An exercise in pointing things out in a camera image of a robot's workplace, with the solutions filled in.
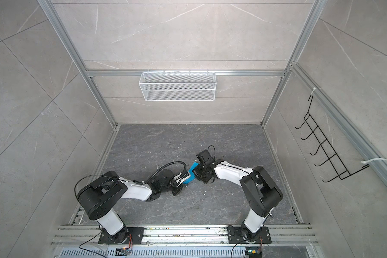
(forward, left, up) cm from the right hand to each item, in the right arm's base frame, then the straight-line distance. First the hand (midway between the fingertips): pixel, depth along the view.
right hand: (192, 173), depth 91 cm
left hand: (-2, +4, -2) cm, 5 cm away
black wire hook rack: (-10, -58, +27) cm, 65 cm away
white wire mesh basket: (+47, +9, +27) cm, 55 cm away
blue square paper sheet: (-5, 0, +7) cm, 9 cm away
